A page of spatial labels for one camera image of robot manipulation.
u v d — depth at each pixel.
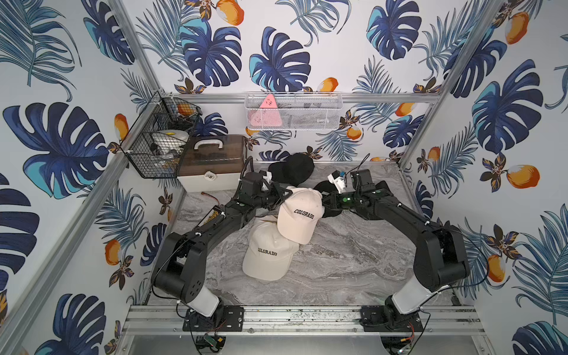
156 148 0.84
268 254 0.82
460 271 0.46
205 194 1.08
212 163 0.95
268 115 0.90
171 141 0.80
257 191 0.67
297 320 0.76
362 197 0.68
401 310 0.62
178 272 0.44
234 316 0.75
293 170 1.14
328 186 0.84
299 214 0.81
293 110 1.00
